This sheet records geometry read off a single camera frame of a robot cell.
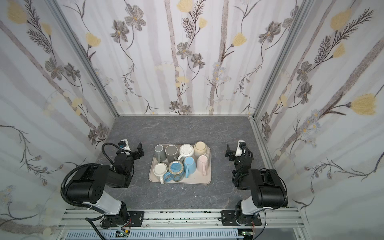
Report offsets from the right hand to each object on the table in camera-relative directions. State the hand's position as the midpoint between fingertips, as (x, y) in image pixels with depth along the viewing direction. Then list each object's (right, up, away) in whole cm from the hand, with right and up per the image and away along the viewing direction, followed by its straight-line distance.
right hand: (234, 142), depth 89 cm
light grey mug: (-45, -6, 0) cm, 45 cm away
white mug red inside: (-43, -15, -4) cm, 46 cm away
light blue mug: (-27, -13, -5) cm, 30 cm away
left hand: (-63, +1, +1) cm, 64 cm away
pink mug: (-19, -12, -4) cm, 23 cm away
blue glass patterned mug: (-34, -15, -10) cm, 38 cm away
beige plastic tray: (-23, -22, -1) cm, 31 cm away
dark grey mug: (-38, -5, -2) cm, 38 cm away
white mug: (-29, -5, +2) cm, 30 cm away
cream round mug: (-20, -4, +2) cm, 21 cm away
